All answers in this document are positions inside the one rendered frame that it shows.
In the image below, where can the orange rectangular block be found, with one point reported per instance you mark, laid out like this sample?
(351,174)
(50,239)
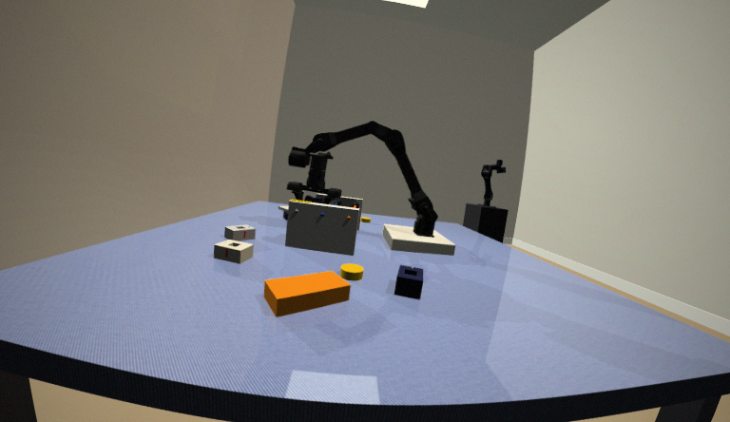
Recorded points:
(287,296)

